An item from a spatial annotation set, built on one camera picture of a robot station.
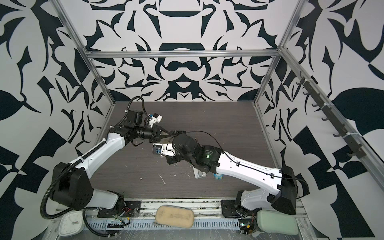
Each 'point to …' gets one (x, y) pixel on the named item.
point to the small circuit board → (246, 225)
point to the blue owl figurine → (218, 177)
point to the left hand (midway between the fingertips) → (172, 134)
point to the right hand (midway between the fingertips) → (170, 138)
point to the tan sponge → (174, 216)
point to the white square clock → (71, 223)
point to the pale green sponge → (275, 222)
